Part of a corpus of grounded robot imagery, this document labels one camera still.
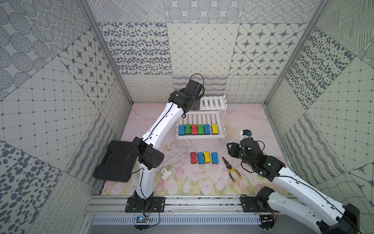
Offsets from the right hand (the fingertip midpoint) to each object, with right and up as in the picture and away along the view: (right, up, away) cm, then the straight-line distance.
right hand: (230, 146), depth 78 cm
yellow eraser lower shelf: (-7, +9, +10) cm, 15 cm away
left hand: (-21, +26, +2) cm, 33 cm away
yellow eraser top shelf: (-12, -8, +12) cm, 19 cm away
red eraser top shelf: (-20, -10, +14) cm, 26 cm away
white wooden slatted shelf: (-11, +12, +15) cm, 22 cm away
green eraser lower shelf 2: (-16, +9, +10) cm, 21 cm away
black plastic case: (-66, -11, +8) cm, 67 cm away
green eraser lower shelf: (-24, +9, +9) cm, 27 cm away
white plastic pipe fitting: (-36, -16, +4) cm, 40 cm away
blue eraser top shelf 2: (-7, -10, +12) cm, 17 cm away
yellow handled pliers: (+2, -15, +8) cm, 17 cm away
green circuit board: (-47, -35, -7) cm, 59 cm away
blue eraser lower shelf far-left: (-28, +8, +10) cm, 30 cm away
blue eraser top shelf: (-16, -10, +12) cm, 22 cm away
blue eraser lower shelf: (-12, +9, +11) cm, 18 cm away
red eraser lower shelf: (-20, +9, +7) cm, 23 cm away
